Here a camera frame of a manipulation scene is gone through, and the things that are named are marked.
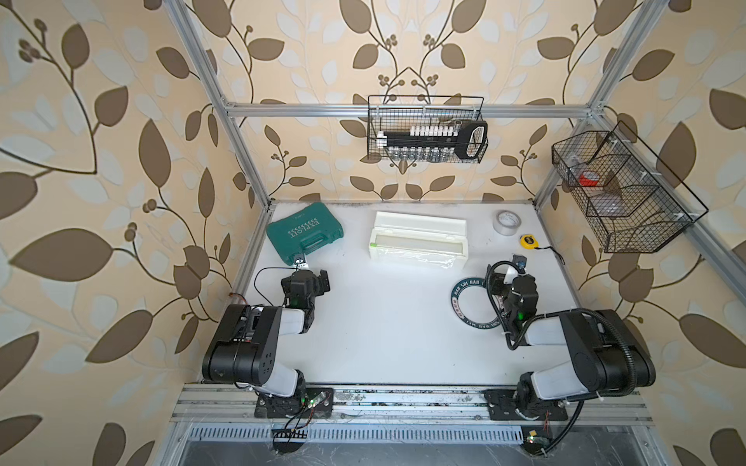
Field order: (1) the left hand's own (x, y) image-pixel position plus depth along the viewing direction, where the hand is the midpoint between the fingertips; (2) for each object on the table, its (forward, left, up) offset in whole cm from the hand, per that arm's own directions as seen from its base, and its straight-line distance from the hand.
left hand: (303, 271), depth 94 cm
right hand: (0, -66, +3) cm, 66 cm away
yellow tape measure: (+15, -80, -2) cm, 81 cm away
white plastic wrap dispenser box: (+13, -42, +1) cm, 44 cm away
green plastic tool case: (+17, +3, -1) cm, 17 cm away
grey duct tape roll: (+26, -75, -4) cm, 79 cm away
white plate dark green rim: (-9, -55, -4) cm, 55 cm away
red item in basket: (+14, -84, +28) cm, 90 cm away
